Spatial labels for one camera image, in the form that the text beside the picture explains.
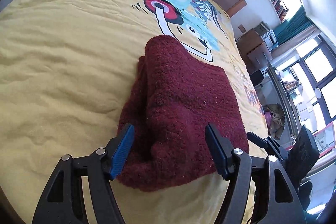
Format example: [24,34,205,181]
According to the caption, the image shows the maroon knitted sweater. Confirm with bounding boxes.
[118,35,249,192]

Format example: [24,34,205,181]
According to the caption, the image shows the wooden drawer cabinet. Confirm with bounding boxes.
[237,29,273,75]

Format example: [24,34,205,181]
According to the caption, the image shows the grey storage boxes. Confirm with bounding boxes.
[254,22,278,51]

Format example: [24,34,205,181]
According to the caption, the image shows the teal curtain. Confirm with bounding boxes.
[273,6,314,46]

